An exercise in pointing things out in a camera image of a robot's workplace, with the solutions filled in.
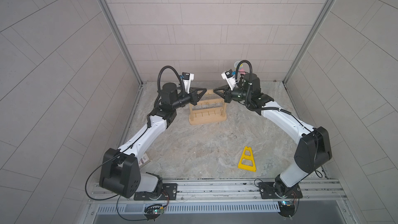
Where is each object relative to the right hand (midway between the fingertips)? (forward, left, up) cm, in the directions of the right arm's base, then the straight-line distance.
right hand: (215, 91), depth 76 cm
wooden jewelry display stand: (+9, +2, -27) cm, 29 cm away
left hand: (-2, +4, +2) cm, 5 cm away
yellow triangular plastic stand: (-24, -17, -28) cm, 40 cm away
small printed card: (-22, +38, -25) cm, 51 cm away
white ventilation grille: (-44, -2, -29) cm, 53 cm away
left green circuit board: (-44, +31, -26) cm, 59 cm away
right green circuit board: (-46, -29, -32) cm, 63 cm away
